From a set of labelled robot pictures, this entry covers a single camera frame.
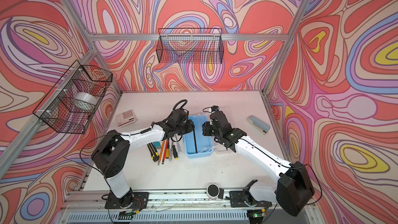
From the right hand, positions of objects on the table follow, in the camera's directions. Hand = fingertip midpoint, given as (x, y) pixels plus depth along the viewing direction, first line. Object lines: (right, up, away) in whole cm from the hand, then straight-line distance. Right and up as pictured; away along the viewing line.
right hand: (204, 128), depth 82 cm
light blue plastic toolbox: (-1, -10, +4) cm, 11 cm away
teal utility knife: (-28, -11, +9) cm, 31 cm away
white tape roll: (-56, +14, -11) cm, 58 cm away
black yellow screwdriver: (-17, -15, +6) cm, 23 cm away
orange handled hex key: (-25, -12, +9) cm, 29 cm away
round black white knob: (+4, -28, -9) cm, 30 cm away
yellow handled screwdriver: (-21, -14, +7) cm, 27 cm away
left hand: (-4, +1, +8) cm, 9 cm away
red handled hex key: (-22, -10, +10) cm, 26 cm away
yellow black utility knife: (-28, -16, +5) cm, 33 cm away
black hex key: (-5, -8, +6) cm, 11 cm away
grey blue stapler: (+36, 0, +16) cm, 39 cm away
